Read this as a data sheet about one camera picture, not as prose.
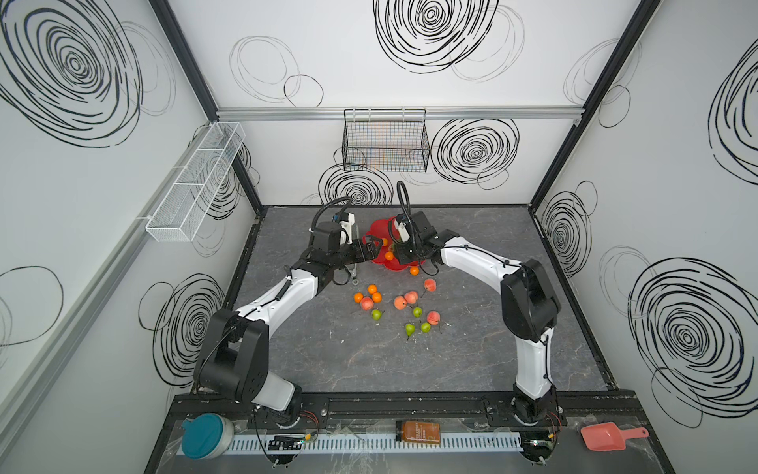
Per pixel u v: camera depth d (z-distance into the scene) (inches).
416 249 29.1
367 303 35.7
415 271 37.3
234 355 17.0
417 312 35.1
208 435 25.1
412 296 35.9
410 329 34.0
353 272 39.0
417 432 26.7
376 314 35.0
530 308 20.4
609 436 27.4
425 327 34.1
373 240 30.3
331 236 25.8
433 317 34.2
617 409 29.7
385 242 32.2
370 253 29.7
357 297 36.6
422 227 29.1
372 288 37.5
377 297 36.5
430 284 36.9
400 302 35.8
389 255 38.5
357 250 29.7
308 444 27.3
